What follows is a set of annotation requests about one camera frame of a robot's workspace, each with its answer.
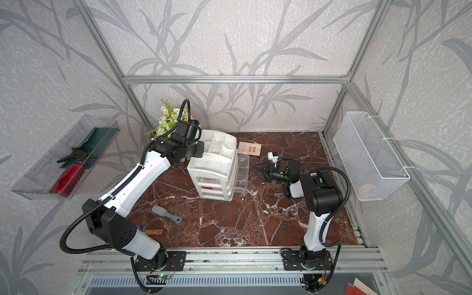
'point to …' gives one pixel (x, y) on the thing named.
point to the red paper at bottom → (351, 290)
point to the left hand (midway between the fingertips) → (199, 147)
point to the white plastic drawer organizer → (214, 171)
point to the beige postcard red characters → (252, 149)
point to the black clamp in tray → (82, 155)
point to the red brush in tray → (67, 179)
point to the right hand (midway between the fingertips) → (253, 170)
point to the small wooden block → (154, 232)
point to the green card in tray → (96, 144)
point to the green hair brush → (161, 212)
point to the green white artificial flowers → (169, 115)
